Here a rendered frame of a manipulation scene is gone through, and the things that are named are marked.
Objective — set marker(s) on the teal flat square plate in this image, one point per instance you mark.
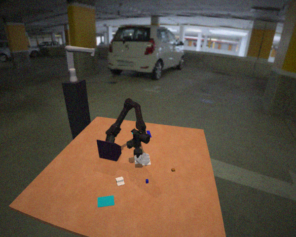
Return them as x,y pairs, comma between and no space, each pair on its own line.
105,201

